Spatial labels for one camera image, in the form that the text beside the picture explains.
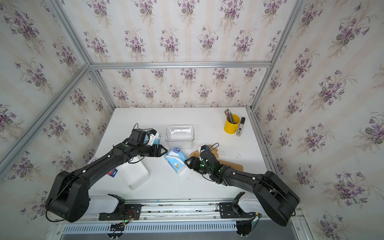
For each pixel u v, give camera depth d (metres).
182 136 1.03
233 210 0.66
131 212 0.73
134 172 0.87
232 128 1.00
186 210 0.75
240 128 1.04
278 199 0.42
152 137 0.78
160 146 0.77
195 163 0.74
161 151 0.77
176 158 0.81
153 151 0.74
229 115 0.98
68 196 0.41
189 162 0.75
